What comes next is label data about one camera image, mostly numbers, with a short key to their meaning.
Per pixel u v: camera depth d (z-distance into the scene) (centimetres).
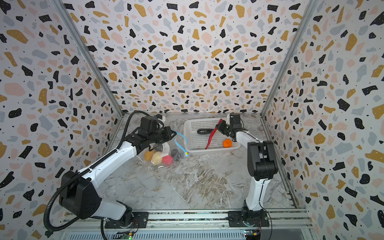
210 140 97
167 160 89
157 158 91
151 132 65
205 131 106
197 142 103
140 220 74
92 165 45
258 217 68
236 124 80
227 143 100
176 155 85
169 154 86
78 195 41
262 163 53
